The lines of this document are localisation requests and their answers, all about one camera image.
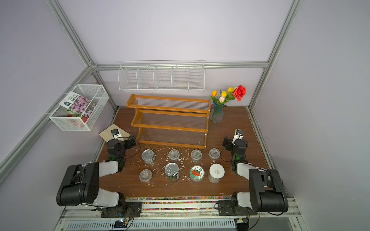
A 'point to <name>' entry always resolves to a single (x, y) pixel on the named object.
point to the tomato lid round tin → (197, 173)
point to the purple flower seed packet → (76, 105)
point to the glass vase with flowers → (217, 113)
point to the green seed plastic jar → (196, 155)
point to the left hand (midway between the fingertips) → (126, 135)
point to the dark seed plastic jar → (214, 154)
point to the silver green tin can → (148, 156)
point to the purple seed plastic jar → (174, 154)
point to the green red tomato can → (172, 171)
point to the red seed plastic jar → (145, 175)
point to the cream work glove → (106, 134)
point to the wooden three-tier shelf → (180, 121)
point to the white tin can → (216, 172)
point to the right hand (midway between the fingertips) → (233, 136)
